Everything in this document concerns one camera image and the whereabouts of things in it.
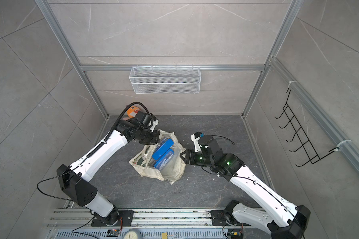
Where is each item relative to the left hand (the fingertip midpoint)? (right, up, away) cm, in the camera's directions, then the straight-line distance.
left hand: (162, 138), depth 78 cm
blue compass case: (-1, -11, +12) cm, 16 cm away
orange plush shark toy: (-27, +18, +33) cm, 46 cm away
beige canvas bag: (-10, -12, -2) cm, 15 cm away
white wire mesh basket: (-1, +39, +23) cm, 45 cm away
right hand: (+12, -7, -9) cm, 16 cm away
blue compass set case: (0, -5, +13) cm, 14 cm away
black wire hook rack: (+67, -4, -14) cm, 68 cm away
